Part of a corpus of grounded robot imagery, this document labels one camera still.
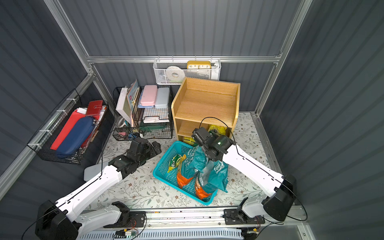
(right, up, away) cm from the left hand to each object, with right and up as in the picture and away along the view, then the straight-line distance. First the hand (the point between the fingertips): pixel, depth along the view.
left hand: (154, 147), depth 81 cm
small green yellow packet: (+10, -8, 0) cm, 13 cm away
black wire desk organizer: (-10, +21, +14) cm, 27 cm away
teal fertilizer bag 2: (+22, -4, -14) cm, 26 cm away
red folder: (-40, +10, -9) cm, 42 cm away
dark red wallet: (-32, +22, -2) cm, 38 cm away
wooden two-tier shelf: (+32, +24, +1) cm, 40 cm away
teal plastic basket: (+2, -15, +4) cm, 15 cm away
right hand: (+35, +3, -5) cm, 36 cm away
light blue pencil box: (0, +31, +18) cm, 36 cm away
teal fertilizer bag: (+31, -10, -18) cm, 37 cm away
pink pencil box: (-8, +32, +16) cm, 36 cm away
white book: (-21, +23, +9) cm, 33 cm away
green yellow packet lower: (+18, +2, +18) cm, 26 cm away
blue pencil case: (-34, +7, -11) cm, 36 cm away
